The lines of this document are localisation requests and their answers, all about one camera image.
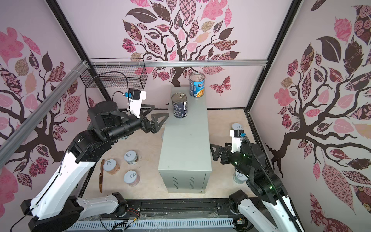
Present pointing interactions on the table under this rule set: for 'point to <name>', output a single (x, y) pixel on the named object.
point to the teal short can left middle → (131, 157)
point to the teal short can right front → (239, 178)
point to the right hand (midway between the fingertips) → (218, 143)
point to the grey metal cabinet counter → (185, 163)
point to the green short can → (236, 125)
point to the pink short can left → (132, 178)
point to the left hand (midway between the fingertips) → (161, 113)
